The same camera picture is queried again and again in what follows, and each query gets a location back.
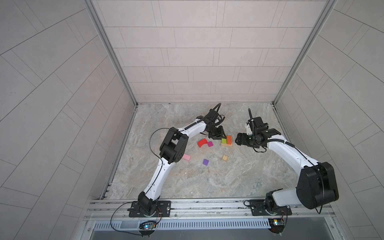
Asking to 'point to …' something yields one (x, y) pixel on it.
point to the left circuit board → (149, 226)
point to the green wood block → (224, 141)
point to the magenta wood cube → (210, 144)
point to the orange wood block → (229, 139)
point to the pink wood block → (186, 157)
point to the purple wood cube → (205, 162)
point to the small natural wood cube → (225, 158)
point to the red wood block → (202, 142)
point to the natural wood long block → (225, 145)
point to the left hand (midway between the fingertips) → (229, 135)
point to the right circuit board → (277, 222)
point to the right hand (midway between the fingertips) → (240, 140)
